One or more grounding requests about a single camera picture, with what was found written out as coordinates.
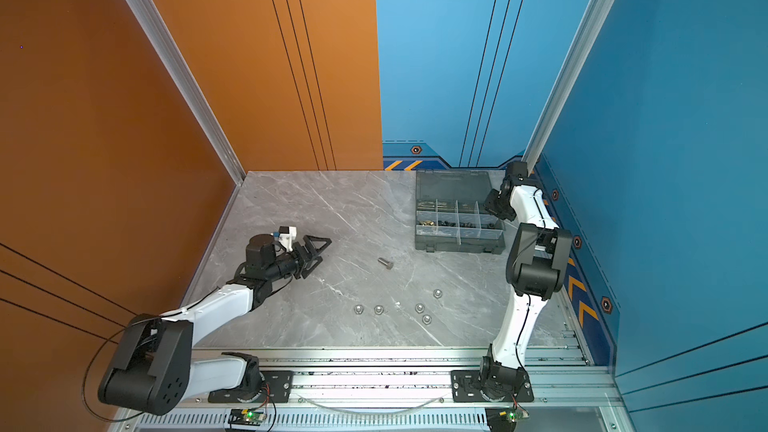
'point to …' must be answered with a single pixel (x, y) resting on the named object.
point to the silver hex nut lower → (419, 308)
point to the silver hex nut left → (358, 309)
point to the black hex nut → (491, 225)
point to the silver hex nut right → (437, 293)
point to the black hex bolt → (467, 225)
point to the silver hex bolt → (388, 265)
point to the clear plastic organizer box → (451, 216)
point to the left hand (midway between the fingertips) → (328, 247)
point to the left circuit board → (246, 416)
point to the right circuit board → (504, 419)
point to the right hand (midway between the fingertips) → (490, 207)
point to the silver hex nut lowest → (426, 319)
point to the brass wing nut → (426, 222)
